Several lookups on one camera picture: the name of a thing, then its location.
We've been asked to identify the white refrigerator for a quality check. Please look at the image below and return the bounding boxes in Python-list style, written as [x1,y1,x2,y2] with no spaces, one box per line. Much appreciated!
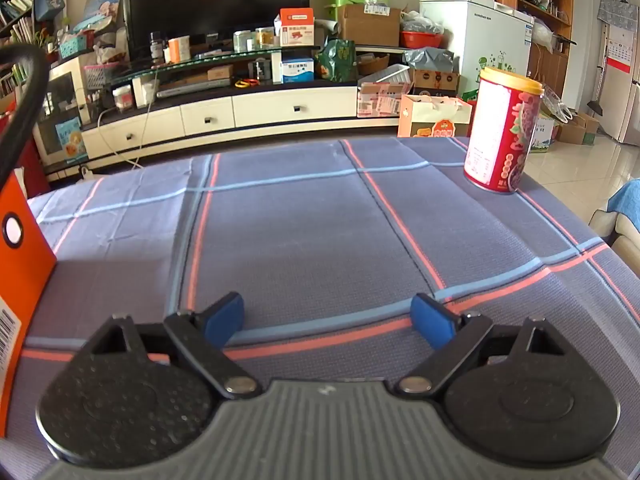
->
[597,0,640,148]

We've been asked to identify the pink plastic basket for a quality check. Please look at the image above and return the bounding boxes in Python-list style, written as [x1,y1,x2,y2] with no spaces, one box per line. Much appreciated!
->
[84,62,116,92]

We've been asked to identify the dark bookshelf with books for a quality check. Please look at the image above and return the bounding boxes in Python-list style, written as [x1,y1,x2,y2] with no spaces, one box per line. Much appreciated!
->
[0,0,51,101]

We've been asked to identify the orange cardboard box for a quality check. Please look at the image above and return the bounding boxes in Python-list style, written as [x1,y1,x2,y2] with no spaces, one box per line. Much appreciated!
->
[0,174,58,438]

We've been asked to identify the white TV cabinet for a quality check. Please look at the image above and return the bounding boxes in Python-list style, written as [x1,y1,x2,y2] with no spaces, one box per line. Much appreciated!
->
[45,42,406,173]

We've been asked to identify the blue picture card with oranges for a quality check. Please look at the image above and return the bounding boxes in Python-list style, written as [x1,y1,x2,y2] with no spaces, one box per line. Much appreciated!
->
[54,117,88,158]

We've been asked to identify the red can with yellow lid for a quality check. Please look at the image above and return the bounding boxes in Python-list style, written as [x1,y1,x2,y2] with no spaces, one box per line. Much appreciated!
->
[463,66,545,194]

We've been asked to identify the teal plastic basket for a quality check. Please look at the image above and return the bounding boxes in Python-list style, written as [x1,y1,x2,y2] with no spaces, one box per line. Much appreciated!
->
[59,34,91,58]

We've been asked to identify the orange and white paper bag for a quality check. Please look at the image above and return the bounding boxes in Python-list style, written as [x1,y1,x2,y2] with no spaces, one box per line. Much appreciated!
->
[398,94,473,138]

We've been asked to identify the blue and white carton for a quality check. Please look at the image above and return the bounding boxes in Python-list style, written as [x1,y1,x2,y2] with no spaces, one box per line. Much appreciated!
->
[281,57,316,84]

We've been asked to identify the wooden display shelf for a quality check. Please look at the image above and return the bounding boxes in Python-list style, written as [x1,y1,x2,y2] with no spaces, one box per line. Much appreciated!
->
[496,0,575,108]

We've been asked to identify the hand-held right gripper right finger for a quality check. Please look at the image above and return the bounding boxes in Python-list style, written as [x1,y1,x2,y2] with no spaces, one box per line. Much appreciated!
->
[396,294,568,397]

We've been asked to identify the orange and white carton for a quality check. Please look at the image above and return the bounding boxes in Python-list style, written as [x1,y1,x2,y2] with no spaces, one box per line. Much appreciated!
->
[278,8,316,48]

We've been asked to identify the brown cardboard box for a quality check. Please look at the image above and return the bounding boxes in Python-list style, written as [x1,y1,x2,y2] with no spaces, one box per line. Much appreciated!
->
[337,4,402,48]

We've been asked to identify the black television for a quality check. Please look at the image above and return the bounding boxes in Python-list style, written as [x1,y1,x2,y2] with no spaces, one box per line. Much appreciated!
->
[122,0,311,63]

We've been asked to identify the green foil bag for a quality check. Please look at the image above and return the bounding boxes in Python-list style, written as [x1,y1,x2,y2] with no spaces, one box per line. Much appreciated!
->
[316,39,357,83]

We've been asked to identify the labelled cardboard box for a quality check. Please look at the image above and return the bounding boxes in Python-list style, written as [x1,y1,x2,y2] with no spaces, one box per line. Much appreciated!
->
[357,82,407,118]

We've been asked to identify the blue plaid tablecloth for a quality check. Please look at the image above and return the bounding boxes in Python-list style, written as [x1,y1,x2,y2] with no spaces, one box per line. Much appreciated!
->
[0,136,640,480]

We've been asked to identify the black curved cable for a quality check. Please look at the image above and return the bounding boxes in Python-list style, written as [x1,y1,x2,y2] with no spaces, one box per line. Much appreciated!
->
[0,44,51,186]

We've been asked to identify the red plastic basin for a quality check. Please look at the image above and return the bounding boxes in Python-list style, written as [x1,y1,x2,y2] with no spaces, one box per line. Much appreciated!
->
[400,31,445,50]

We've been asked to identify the open cardboard box with print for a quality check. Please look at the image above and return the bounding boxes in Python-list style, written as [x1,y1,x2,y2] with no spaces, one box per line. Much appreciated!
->
[412,69,460,97]

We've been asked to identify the small white glass-door cabinet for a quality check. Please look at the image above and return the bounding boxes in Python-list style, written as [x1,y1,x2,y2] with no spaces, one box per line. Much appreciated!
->
[32,54,93,166]

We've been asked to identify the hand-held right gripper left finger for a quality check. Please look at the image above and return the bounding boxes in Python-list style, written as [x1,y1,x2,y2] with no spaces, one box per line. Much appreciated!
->
[87,291,261,401]

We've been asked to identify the white chest freezer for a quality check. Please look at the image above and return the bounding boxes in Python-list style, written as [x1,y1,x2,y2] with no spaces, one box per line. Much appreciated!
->
[419,0,535,103]

